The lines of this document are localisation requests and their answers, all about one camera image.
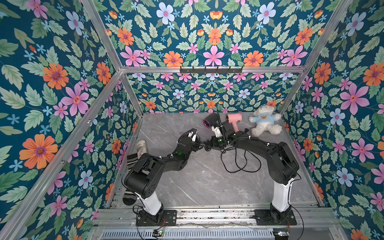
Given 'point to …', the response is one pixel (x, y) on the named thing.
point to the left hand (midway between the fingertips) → (194, 133)
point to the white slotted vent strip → (193, 233)
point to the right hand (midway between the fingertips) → (212, 139)
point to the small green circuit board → (156, 233)
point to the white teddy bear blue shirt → (265, 120)
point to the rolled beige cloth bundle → (141, 148)
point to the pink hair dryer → (233, 118)
